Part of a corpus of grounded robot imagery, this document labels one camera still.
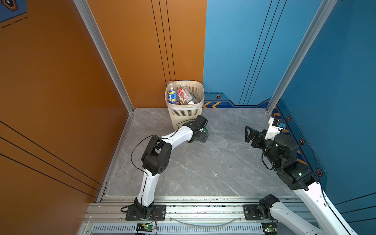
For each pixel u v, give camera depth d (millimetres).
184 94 870
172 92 916
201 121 775
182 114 892
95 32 773
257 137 575
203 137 885
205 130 1012
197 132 722
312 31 774
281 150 458
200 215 735
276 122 533
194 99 913
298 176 439
